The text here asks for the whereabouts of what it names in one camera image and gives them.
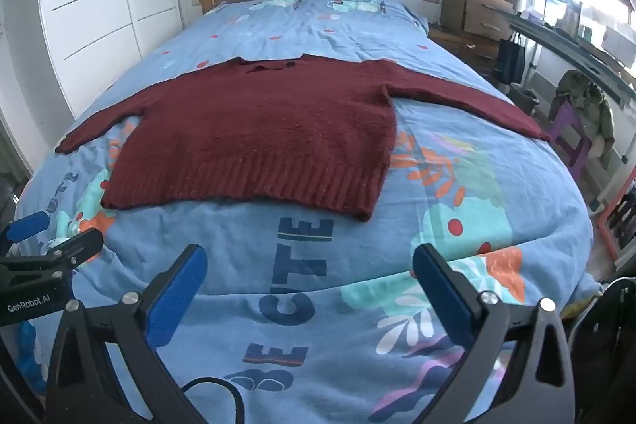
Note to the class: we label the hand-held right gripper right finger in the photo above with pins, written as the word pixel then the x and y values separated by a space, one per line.
pixel 442 295

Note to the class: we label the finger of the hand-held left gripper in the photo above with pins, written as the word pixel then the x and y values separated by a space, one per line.
pixel 74 247
pixel 30 226

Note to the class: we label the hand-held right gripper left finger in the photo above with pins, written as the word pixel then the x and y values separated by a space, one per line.
pixel 179 295

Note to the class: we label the dark red knitted sweater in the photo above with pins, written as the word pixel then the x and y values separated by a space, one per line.
pixel 248 131

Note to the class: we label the person's left hand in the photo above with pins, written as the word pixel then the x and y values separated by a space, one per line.
pixel 29 349

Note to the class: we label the blue printed duvet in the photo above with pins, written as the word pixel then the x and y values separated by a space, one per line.
pixel 348 305

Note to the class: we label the large black bag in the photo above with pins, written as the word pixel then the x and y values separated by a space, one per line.
pixel 606 354

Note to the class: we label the pink shelf rack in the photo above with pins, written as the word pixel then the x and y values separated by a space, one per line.
pixel 618 215

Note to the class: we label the purple chair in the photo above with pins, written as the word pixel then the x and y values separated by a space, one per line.
pixel 571 136

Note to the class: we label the dark trash bin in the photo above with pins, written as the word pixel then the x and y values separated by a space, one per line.
pixel 524 98

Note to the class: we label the white wardrobe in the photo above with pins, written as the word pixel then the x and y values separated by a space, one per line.
pixel 99 6

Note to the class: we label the olive green cloth bundle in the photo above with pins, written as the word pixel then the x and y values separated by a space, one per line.
pixel 584 101

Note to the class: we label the black hanging bag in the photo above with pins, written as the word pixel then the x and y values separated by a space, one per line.
pixel 512 59

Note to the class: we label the grey desk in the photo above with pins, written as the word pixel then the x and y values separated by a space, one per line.
pixel 571 49

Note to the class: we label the wooden chest of drawers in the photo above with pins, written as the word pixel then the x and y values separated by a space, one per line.
pixel 477 16

